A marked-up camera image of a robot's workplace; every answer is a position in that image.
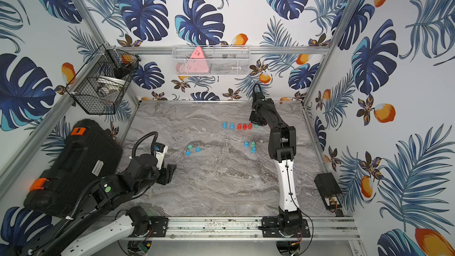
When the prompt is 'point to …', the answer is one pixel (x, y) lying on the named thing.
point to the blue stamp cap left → (188, 153)
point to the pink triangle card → (197, 63)
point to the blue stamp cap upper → (198, 149)
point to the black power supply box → (329, 189)
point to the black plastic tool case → (90, 152)
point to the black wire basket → (102, 83)
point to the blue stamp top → (246, 144)
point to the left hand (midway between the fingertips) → (170, 163)
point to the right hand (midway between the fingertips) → (257, 121)
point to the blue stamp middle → (253, 150)
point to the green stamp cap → (190, 146)
